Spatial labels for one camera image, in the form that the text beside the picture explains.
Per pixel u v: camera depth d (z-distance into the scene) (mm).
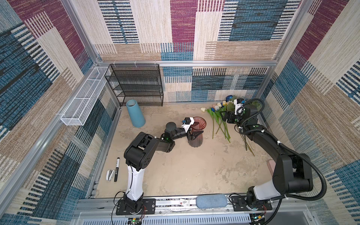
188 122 750
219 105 1145
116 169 851
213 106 1169
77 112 713
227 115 792
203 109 1141
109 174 828
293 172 436
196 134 813
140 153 542
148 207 733
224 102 1141
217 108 1116
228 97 1196
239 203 735
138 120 1017
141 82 1082
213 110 1118
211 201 727
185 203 740
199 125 862
